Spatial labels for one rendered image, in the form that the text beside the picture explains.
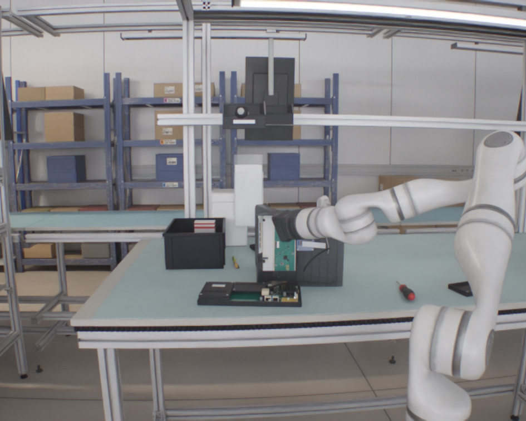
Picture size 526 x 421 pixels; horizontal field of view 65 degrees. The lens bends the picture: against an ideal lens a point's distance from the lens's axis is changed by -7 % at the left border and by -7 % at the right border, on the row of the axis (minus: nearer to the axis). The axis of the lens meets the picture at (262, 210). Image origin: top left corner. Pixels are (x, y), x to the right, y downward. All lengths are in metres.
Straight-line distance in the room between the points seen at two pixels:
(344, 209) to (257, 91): 2.19
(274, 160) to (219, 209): 3.17
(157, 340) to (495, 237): 0.78
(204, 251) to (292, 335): 0.47
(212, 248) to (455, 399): 0.96
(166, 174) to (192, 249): 3.44
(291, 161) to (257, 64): 2.02
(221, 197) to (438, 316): 1.22
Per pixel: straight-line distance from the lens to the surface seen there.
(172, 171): 4.83
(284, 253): 1.25
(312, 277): 1.30
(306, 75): 5.42
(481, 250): 0.71
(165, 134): 4.85
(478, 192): 0.80
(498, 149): 0.89
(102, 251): 5.16
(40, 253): 5.40
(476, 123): 2.11
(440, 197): 0.91
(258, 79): 3.03
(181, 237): 1.43
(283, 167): 4.87
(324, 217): 0.97
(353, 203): 0.89
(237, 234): 1.74
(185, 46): 1.88
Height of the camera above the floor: 1.40
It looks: 9 degrees down
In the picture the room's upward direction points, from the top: straight up
